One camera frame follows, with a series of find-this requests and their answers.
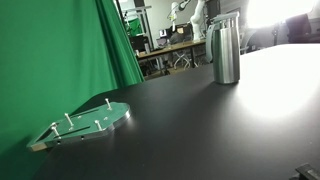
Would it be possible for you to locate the black light panel stand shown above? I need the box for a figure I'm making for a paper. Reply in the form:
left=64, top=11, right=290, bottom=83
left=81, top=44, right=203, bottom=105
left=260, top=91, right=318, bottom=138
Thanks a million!
left=271, top=24, right=282, bottom=47

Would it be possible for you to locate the black office chair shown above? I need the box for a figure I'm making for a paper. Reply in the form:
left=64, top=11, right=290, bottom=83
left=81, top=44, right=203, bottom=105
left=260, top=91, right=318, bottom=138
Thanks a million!
left=285, top=13, right=314, bottom=44

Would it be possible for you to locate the stainless steel thermos flask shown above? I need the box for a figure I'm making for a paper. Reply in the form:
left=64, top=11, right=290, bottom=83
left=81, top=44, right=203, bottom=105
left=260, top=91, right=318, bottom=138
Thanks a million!
left=204, top=11, right=242, bottom=85

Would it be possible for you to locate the wooden background table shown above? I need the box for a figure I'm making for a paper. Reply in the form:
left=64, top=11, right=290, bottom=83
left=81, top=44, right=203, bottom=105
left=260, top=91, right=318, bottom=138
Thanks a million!
left=135, top=37, right=208, bottom=77

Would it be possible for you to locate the green backdrop cloth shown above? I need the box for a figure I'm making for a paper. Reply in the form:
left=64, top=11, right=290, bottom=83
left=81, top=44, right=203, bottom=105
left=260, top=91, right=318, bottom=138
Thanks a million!
left=0, top=0, right=146, bottom=180

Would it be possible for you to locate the black camera mount piece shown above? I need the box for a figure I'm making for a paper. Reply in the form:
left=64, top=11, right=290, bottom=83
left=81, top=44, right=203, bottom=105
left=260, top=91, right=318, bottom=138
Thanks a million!
left=288, top=162, right=320, bottom=180

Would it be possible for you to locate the background computer monitor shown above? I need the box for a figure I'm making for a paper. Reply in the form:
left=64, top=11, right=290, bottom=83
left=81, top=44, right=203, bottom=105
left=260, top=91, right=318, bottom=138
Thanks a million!
left=174, top=23, right=194, bottom=38

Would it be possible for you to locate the steel bolt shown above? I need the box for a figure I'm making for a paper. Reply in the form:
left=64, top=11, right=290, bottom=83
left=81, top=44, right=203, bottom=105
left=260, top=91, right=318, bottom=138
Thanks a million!
left=63, top=112, right=75, bottom=130
left=104, top=97, right=113, bottom=112
left=93, top=119, right=104, bottom=132
left=49, top=122, right=62, bottom=139

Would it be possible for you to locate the thermos flask hinged lid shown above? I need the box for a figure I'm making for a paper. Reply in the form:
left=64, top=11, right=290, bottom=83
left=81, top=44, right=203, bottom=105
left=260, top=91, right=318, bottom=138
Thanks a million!
left=212, top=11, right=241, bottom=24

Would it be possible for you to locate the small green background screen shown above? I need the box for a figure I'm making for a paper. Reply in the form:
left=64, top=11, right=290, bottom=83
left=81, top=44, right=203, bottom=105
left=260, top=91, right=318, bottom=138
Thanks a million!
left=126, top=18, right=143, bottom=37

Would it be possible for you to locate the aluminium mounting plate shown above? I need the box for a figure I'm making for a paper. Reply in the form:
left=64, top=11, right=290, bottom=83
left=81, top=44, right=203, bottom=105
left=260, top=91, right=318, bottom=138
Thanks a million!
left=26, top=101, right=132, bottom=153

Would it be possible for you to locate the bright LED light panel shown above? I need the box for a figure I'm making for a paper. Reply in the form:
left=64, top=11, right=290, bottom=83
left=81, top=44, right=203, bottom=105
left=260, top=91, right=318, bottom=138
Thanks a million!
left=245, top=0, right=320, bottom=30

